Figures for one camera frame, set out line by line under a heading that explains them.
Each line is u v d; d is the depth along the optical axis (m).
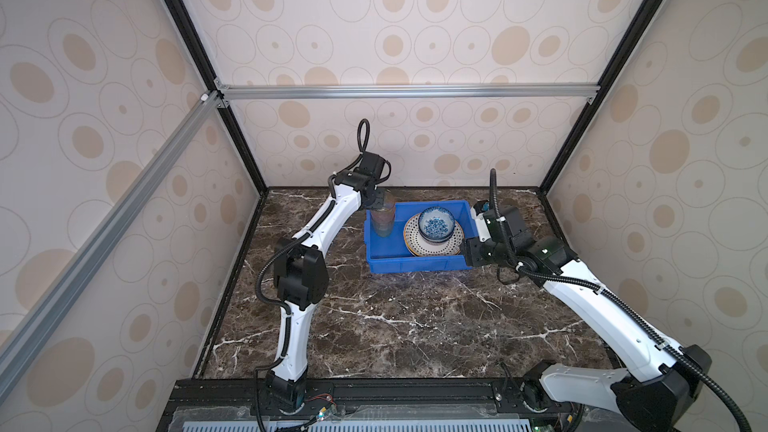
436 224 0.99
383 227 1.04
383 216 1.03
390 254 1.12
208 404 0.74
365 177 0.67
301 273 0.54
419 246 0.99
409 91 0.91
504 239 0.54
